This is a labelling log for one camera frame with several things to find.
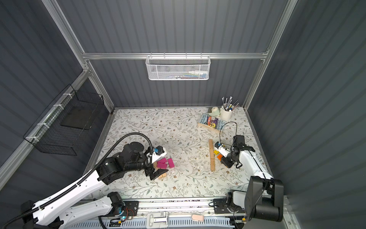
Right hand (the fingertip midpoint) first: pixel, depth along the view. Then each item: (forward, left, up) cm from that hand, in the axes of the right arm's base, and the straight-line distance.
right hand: (229, 159), depth 87 cm
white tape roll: (+37, +4, +3) cm, 38 cm away
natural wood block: (+5, +9, -4) cm, 11 cm away
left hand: (-10, +37, +17) cm, 42 cm away
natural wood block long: (+15, +9, -4) cm, 18 cm away
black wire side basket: (+5, +90, +25) cm, 94 cm away
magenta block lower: (-4, +42, -2) cm, 42 cm away
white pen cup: (+35, -3, +5) cm, 35 cm away
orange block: (+3, +5, -3) cm, 7 cm away
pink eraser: (-30, +20, -1) cm, 36 cm away
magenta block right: (-1, +36, -3) cm, 37 cm away
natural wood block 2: (-2, +10, -4) cm, 11 cm away
